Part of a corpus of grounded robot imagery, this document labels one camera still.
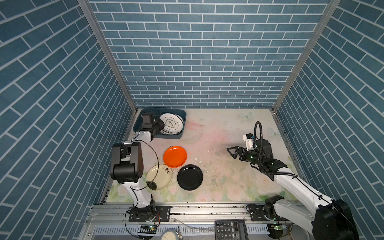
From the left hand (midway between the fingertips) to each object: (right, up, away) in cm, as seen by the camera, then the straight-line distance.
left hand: (163, 121), depth 98 cm
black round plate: (+19, -32, -13) cm, 39 cm away
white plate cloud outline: (+6, -2, +6) cm, 8 cm away
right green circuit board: (+62, -51, -27) cm, 85 cm away
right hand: (+42, -16, -16) cm, 47 cm away
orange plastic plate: (+8, -23, -4) cm, 24 cm away
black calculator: (+38, -50, -30) cm, 70 cm away
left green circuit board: (-1, -53, -26) cm, 59 cm away
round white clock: (+11, -50, -33) cm, 61 cm away
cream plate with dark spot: (+1, -32, -10) cm, 33 cm away
